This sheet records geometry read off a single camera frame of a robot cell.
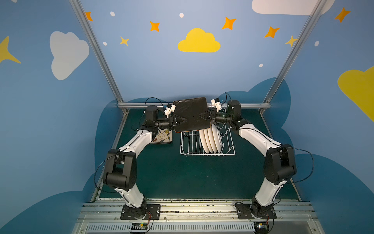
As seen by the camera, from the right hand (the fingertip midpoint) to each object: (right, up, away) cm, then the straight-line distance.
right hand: (200, 114), depth 80 cm
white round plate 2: (+5, -16, +6) cm, 17 cm away
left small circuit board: (-32, -58, -7) cm, 67 cm away
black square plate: (-6, +3, +4) cm, 7 cm away
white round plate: (+2, -15, +6) cm, 16 cm away
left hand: (-8, -4, -1) cm, 9 cm away
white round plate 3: (+8, -15, +6) cm, 18 cm away
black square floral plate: (-25, -14, +23) cm, 37 cm away
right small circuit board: (+31, -59, -7) cm, 67 cm away
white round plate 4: (+11, -14, +8) cm, 20 cm away
